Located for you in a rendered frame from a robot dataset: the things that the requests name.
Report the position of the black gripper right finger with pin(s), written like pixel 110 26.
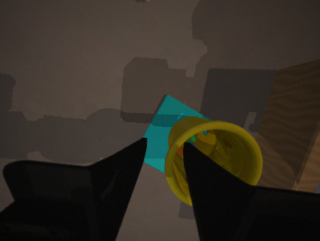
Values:
pixel 225 206

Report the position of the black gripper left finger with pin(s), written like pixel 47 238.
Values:
pixel 103 188

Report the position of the yellow cup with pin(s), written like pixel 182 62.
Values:
pixel 229 145

